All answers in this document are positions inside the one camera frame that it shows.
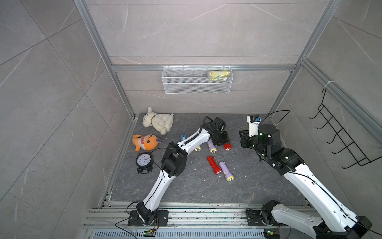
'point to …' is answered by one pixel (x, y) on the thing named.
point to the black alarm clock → (144, 161)
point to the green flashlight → (198, 149)
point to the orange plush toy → (148, 142)
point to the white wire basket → (197, 79)
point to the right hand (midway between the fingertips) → (242, 131)
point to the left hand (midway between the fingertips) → (231, 140)
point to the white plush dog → (162, 122)
